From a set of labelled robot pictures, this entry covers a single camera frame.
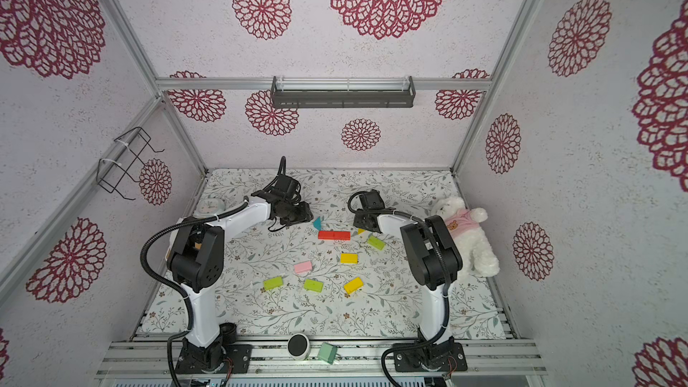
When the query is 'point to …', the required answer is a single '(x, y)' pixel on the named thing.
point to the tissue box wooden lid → (168, 253)
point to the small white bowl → (211, 205)
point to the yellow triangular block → (361, 230)
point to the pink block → (303, 267)
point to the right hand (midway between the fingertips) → (358, 216)
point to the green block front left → (273, 283)
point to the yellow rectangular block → (349, 258)
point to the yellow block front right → (353, 285)
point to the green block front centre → (313, 285)
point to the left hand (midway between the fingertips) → (308, 217)
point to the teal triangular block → (317, 223)
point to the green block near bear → (375, 243)
